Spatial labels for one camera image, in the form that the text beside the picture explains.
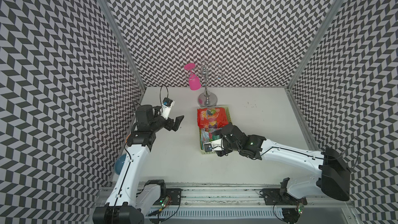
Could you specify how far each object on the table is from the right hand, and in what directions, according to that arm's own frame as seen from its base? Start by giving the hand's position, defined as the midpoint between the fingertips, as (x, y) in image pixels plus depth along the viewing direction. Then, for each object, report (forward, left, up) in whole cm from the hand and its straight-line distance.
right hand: (215, 138), depth 78 cm
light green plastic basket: (+2, 0, -1) cm, 2 cm away
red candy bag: (+14, +1, -1) cm, 14 cm away
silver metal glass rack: (+36, +5, -11) cm, 38 cm away
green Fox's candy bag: (+3, +5, -3) cm, 6 cm away
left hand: (+9, +21, +10) cm, 25 cm away
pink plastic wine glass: (+39, +12, +3) cm, 41 cm away
